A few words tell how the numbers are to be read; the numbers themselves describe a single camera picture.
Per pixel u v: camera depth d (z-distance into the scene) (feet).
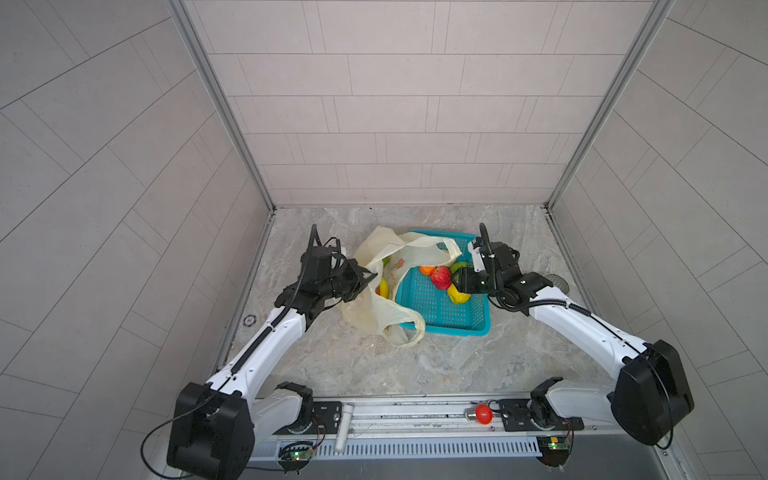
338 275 2.25
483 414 2.29
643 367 1.32
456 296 2.85
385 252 2.46
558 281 2.98
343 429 2.23
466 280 2.37
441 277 2.94
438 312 2.93
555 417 2.00
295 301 1.86
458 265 3.06
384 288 2.99
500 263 2.03
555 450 2.23
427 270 3.09
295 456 2.11
